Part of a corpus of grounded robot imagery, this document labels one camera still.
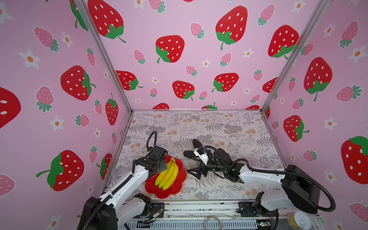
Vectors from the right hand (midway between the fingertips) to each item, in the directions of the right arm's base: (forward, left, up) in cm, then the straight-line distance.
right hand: (189, 164), depth 76 cm
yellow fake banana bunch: (-4, +13, -11) cm, 18 cm away
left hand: (+1, +19, -8) cm, 21 cm away
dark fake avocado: (+22, -2, -12) cm, 25 cm away
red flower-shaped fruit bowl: (-10, +8, -13) cm, 18 cm away
